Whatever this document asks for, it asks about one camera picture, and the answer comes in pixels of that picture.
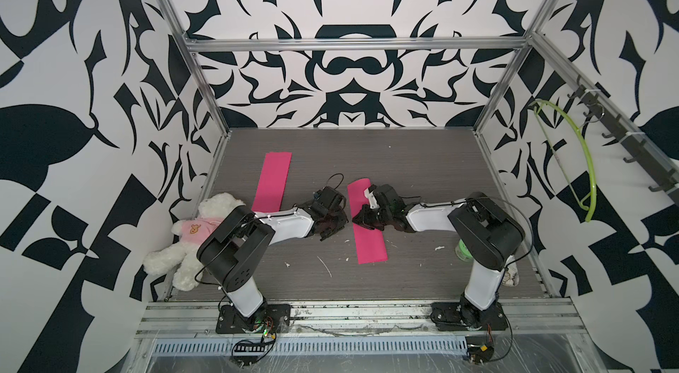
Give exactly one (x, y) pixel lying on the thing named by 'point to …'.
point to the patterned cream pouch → (511, 276)
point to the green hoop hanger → (591, 209)
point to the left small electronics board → (252, 346)
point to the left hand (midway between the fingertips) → (346, 217)
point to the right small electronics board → (479, 349)
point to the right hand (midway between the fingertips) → (351, 216)
